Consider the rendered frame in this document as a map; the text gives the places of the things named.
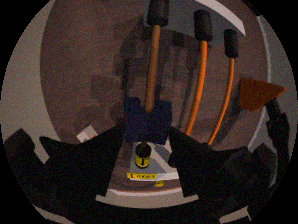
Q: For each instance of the yellow short cylinder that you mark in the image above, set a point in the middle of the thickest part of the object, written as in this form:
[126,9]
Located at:
[158,183]

